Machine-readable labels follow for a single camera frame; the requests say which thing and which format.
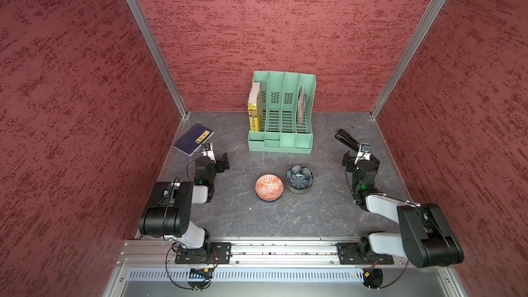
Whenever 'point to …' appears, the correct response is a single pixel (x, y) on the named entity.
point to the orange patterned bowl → (269, 187)
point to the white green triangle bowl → (295, 191)
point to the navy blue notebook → (197, 135)
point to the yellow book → (252, 108)
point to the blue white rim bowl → (269, 201)
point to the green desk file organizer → (287, 111)
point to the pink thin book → (300, 111)
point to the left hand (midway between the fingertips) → (216, 157)
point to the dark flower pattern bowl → (299, 179)
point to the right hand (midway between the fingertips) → (358, 155)
